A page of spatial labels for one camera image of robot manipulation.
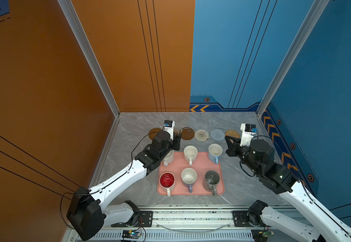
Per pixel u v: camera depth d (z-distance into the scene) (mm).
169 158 856
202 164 918
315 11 710
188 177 866
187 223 726
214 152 905
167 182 833
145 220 742
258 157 477
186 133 1085
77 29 760
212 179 822
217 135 1054
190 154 937
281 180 447
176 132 1085
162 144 583
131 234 708
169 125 651
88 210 388
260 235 708
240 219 725
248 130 549
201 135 1054
